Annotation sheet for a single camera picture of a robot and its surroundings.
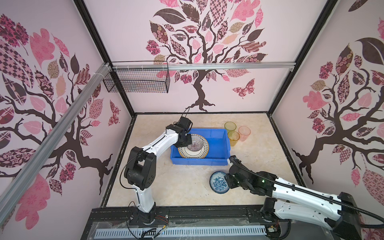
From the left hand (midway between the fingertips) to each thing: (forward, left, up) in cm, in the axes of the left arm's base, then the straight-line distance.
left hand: (187, 144), depth 91 cm
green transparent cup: (+18, -31, -4) cm, 36 cm away
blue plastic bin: (0, -21, -8) cm, 23 cm away
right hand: (-20, -22, +1) cm, 30 cm away
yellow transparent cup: (+9, -32, -5) cm, 34 cm away
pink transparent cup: (+10, -38, 0) cm, 39 cm away
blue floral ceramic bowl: (-22, -18, -6) cm, 29 cm away
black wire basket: (+36, +32, +25) cm, 54 cm away
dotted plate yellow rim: (-3, +1, -5) cm, 6 cm away
